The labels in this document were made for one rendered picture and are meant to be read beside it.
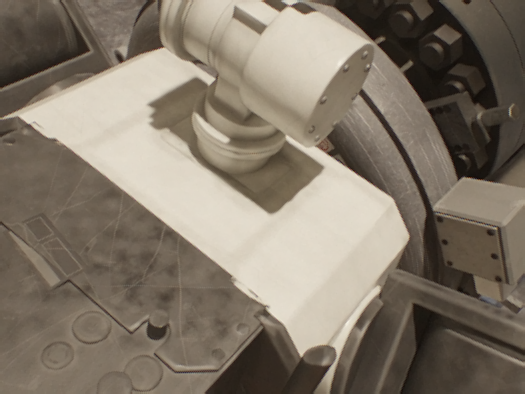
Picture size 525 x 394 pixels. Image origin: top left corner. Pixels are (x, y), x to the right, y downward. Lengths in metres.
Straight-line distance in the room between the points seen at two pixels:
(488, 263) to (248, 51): 0.57
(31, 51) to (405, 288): 0.32
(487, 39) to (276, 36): 0.82
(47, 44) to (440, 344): 0.36
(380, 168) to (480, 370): 0.48
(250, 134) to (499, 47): 0.81
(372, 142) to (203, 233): 0.48
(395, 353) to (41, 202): 0.22
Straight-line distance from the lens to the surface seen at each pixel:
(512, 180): 0.88
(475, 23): 1.11
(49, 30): 0.51
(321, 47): 0.31
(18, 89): 0.47
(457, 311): 0.36
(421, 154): 0.81
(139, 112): 0.41
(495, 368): 0.35
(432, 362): 0.37
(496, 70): 1.11
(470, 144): 0.85
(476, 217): 0.80
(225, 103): 0.36
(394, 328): 0.37
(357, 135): 0.79
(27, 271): 0.33
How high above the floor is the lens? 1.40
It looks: 48 degrees down
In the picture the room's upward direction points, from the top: 4 degrees counter-clockwise
